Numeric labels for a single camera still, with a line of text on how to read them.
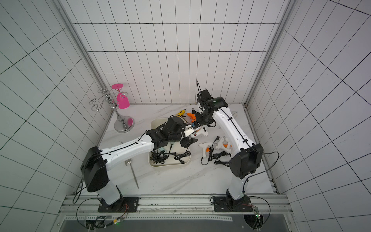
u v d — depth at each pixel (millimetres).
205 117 668
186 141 684
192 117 1095
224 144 940
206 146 932
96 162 483
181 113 1122
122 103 1021
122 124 1057
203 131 771
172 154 897
